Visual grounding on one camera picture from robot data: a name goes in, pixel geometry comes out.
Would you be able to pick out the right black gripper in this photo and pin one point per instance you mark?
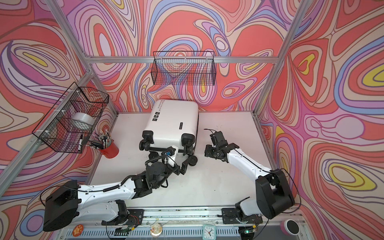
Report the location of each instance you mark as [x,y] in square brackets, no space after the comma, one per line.
[208,148]

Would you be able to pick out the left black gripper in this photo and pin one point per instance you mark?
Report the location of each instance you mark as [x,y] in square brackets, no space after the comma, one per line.
[183,169]

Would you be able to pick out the black suitcase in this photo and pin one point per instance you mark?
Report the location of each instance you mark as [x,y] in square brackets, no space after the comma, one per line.
[172,123]

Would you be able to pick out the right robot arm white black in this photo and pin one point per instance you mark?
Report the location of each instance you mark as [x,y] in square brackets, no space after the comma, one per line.
[273,193]

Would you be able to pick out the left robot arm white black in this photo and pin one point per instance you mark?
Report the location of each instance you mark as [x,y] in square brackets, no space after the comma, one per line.
[72,202]

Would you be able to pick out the small teal clock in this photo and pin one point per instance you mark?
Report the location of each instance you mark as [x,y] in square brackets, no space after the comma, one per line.
[209,232]

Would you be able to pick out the round clear badge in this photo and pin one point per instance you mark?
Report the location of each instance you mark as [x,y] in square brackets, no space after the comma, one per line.
[156,230]

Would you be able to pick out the red pen cup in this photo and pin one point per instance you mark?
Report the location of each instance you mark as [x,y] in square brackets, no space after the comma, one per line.
[111,151]

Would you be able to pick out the red round sticker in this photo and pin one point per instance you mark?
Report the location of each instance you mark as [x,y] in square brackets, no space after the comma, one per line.
[78,230]

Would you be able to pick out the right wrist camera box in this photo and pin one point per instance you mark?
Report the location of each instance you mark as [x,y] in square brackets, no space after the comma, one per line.
[218,139]

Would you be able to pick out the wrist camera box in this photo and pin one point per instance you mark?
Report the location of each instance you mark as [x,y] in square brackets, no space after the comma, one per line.
[171,153]
[218,139]

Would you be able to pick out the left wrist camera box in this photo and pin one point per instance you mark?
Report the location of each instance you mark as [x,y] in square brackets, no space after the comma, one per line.
[171,153]

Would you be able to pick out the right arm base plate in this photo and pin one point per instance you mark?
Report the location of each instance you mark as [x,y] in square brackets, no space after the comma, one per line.
[236,216]

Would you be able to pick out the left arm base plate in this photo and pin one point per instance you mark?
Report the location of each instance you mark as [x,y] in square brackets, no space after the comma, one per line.
[133,218]

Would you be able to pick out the back black wire basket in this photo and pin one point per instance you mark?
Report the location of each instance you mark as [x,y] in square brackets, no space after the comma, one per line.
[184,68]

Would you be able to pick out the black wire basket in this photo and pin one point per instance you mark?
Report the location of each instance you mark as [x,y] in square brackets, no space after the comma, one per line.
[59,133]
[184,68]

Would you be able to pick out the silver duct tape roll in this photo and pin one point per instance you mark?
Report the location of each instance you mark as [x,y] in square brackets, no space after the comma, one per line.
[83,121]

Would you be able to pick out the left black wire basket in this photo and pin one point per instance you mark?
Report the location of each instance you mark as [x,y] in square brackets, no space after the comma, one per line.
[59,133]

